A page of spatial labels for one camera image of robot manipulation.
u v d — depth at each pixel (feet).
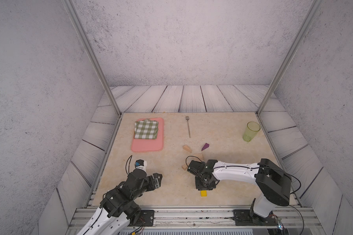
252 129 3.08
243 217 2.39
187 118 3.87
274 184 1.45
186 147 3.24
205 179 1.98
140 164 2.24
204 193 2.64
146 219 2.39
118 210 1.64
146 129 3.61
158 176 2.26
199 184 2.44
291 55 2.83
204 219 2.43
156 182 2.20
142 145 3.43
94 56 2.87
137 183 1.82
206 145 3.25
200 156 3.15
